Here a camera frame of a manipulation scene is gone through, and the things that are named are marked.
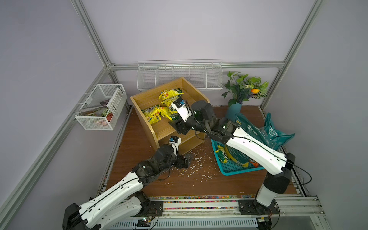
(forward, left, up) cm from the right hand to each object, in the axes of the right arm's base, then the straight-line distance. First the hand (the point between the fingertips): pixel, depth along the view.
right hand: (174, 116), depth 65 cm
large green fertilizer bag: (-2, -39, -8) cm, 40 cm away
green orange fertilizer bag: (-3, -53, -15) cm, 55 cm away
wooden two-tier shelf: (-4, +7, -6) cm, 10 cm away
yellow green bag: (-6, -26, -28) cm, 38 cm away
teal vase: (+26, -37, -24) cm, 51 cm away
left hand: (-10, -5, -19) cm, 22 cm away
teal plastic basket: (-10, -33, -37) cm, 51 cm away
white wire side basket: (+24, +46, -5) cm, 52 cm away
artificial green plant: (+23, -36, -2) cm, 43 cm away
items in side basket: (+10, +37, -5) cm, 39 cm away
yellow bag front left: (+3, +11, -2) cm, 11 cm away
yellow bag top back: (+16, +5, -2) cm, 17 cm away
